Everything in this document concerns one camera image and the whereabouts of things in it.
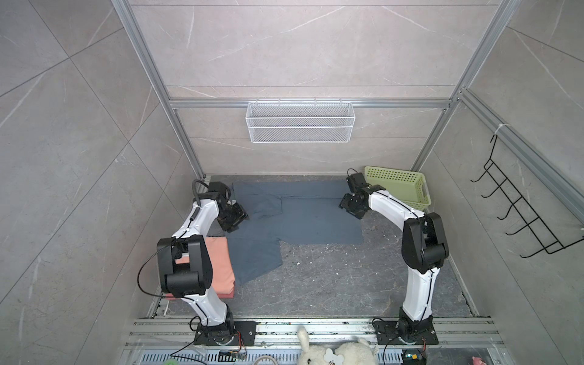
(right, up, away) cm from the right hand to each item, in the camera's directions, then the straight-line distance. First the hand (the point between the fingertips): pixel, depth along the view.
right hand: (345, 206), depth 99 cm
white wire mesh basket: (-20, +38, +1) cm, 43 cm away
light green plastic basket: (+36, +10, +16) cm, 40 cm away
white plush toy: (-4, -39, -37) cm, 54 cm away
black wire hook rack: (+46, -2, -35) cm, 58 cm away
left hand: (-43, -4, -9) cm, 44 cm away
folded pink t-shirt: (-48, -26, -20) cm, 58 cm away
